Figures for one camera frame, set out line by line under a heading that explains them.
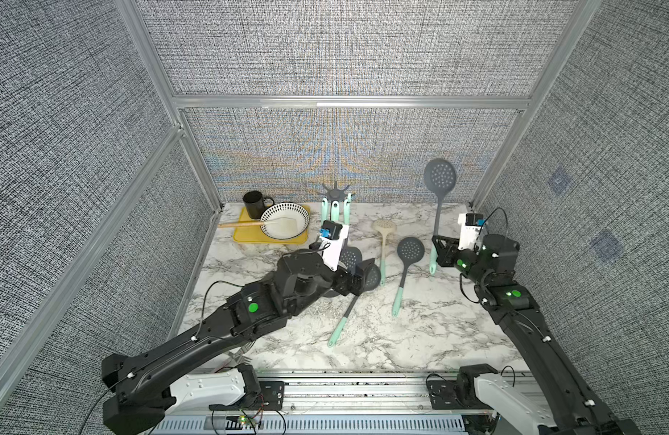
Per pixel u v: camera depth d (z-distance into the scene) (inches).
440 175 29.4
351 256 34.2
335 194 27.1
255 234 41.7
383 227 42.9
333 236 18.9
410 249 40.6
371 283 37.4
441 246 29.0
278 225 41.7
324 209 26.9
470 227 24.9
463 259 24.7
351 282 20.6
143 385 15.0
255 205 43.5
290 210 46.0
